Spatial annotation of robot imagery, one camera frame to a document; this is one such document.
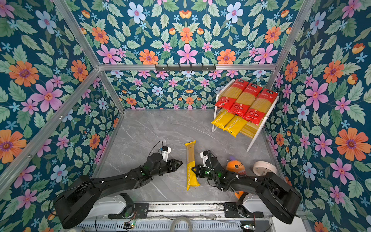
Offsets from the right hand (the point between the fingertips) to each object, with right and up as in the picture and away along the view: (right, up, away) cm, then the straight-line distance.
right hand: (190, 169), depth 82 cm
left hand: (-4, +5, -2) cm, 6 cm away
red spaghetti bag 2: (+26, +35, -9) cm, 45 cm away
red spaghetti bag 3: (+35, +33, -10) cm, 49 cm away
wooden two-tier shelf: (+40, +33, -10) cm, 53 cm away
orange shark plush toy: (+26, +2, -2) cm, 26 cm away
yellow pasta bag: (+27, +25, +6) cm, 37 cm away
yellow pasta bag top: (+20, +29, +9) cm, 37 cm away
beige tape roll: (+40, +1, -1) cm, 40 cm away
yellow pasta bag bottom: (+1, -6, -2) cm, 6 cm away
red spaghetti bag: (+23, +43, -2) cm, 49 cm away
